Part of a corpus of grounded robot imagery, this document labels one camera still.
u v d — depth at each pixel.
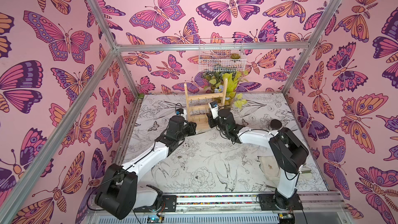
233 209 0.73
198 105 0.91
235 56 0.92
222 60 1.06
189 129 0.76
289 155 0.49
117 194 0.41
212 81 0.92
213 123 0.82
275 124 0.97
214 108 0.78
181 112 0.76
